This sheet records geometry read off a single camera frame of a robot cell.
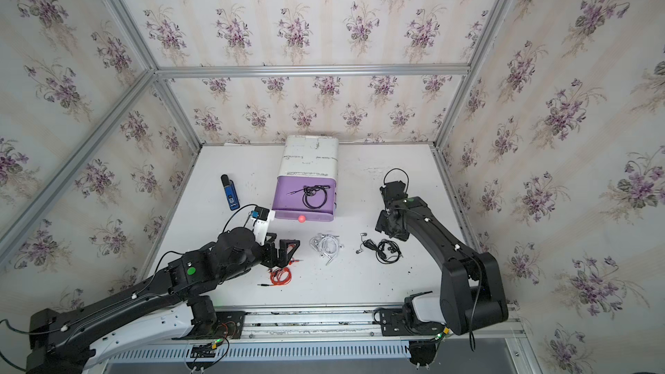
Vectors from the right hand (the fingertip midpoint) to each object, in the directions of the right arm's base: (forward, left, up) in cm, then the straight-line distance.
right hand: (390, 229), depth 87 cm
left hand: (-12, +30, +13) cm, 35 cm away
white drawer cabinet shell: (+18, +28, +17) cm, 37 cm away
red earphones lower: (-15, +37, -5) cm, 40 cm away
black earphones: (-5, +1, -6) cm, 8 cm away
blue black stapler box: (+18, +62, -4) cm, 65 cm away
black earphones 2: (+7, +26, +10) cm, 28 cm away
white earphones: (-4, +22, -4) cm, 23 cm away
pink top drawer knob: (-3, +29, +12) cm, 31 cm away
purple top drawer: (+3, +34, +9) cm, 35 cm away
